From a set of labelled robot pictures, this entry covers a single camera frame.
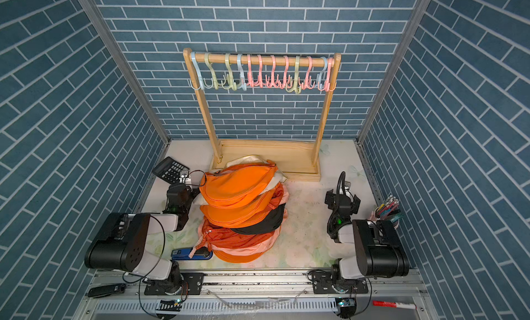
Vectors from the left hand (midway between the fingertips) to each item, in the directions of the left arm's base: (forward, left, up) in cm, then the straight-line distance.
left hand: (195, 182), depth 93 cm
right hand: (-5, -69, 0) cm, 69 cm away
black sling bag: (-20, -35, +2) cm, 40 cm away
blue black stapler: (-30, -9, -3) cm, 31 cm away
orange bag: (-9, -19, +12) cm, 25 cm away
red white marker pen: (-46, -82, -5) cm, 94 cm away
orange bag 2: (-23, -25, +15) cm, 37 cm away
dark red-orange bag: (-26, -15, +6) cm, 31 cm away
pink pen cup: (-17, -80, +8) cm, 83 cm away
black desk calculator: (+11, +17, -6) cm, 21 cm away
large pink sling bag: (-30, -29, +1) cm, 42 cm away
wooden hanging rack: (+17, -50, -4) cm, 53 cm away
